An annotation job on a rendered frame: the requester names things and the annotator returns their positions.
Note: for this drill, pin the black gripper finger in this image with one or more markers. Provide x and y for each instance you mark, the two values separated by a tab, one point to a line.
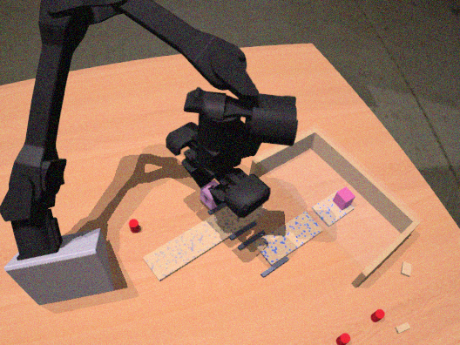
218	195
199	177

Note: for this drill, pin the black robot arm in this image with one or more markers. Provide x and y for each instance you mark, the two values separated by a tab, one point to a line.
38	172

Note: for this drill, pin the red cylinder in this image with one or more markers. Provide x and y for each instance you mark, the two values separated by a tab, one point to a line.
134	226
377	315
343	339

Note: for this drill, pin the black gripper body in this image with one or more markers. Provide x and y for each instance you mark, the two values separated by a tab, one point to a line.
243	193

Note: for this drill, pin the pink labelled cube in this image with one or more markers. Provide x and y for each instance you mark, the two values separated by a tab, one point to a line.
205	195

